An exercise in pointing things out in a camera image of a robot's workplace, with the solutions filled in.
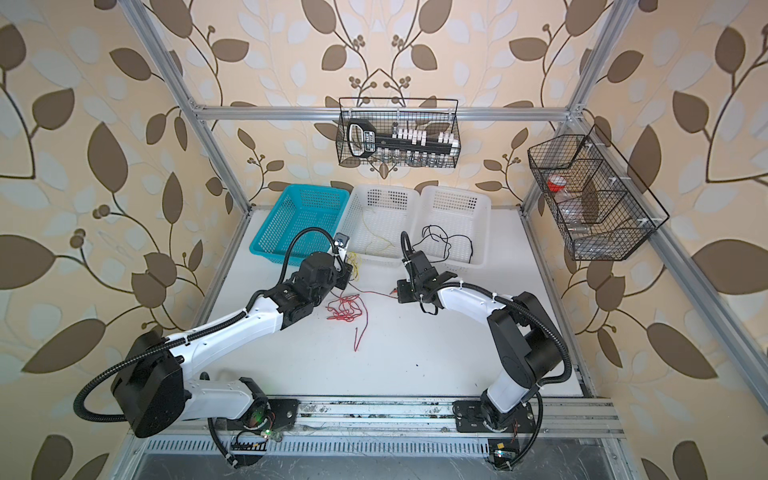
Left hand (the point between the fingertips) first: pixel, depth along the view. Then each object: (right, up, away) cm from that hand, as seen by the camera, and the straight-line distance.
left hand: (345, 253), depth 82 cm
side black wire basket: (+65, +14, -3) cm, 66 cm away
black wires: (+31, +3, +21) cm, 38 cm away
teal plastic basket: (-25, +17, +38) cm, 48 cm away
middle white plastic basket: (+6, +12, +38) cm, 40 cm away
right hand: (+16, -12, +10) cm, 23 cm away
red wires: (0, -18, +10) cm, 20 cm away
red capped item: (+58, +19, -1) cm, 61 cm away
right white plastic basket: (+37, +9, +34) cm, 51 cm away
